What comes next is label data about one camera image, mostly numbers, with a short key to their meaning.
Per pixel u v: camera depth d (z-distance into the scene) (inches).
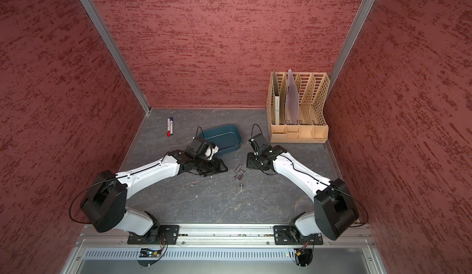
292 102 39.5
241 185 34.3
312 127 39.8
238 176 35.3
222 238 29.2
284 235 29.0
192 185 34.4
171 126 43.3
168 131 43.1
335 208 16.3
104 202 16.8
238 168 37.0
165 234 29.0
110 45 34.5
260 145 25.9
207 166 29.2
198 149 26.6
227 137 42.2
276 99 34.3
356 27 32.5
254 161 28.6
